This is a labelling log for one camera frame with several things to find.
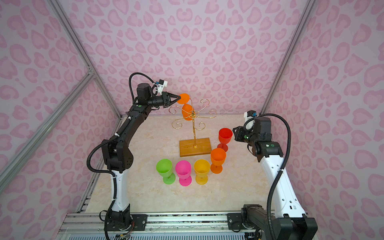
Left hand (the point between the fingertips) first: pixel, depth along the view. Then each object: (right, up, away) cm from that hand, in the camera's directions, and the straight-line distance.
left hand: (181, 95), depth 81 cm
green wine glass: (-9, -39, +1) cm, 40 cm away
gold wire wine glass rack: (-6, -15, +35) cm, 39 cm away
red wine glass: (+25, -22, +8) cm, 34 cm away
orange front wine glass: (+20, -34, +3) cm, 40 cm away
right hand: (+28, -18, -7) cm, 34 cm away
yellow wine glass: (+11, -39, -1) cm, 41 cm away
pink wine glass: (+2, -40, -1) cm, 40 cm away
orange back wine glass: (+4, -9, -1) cm, 10 cm away
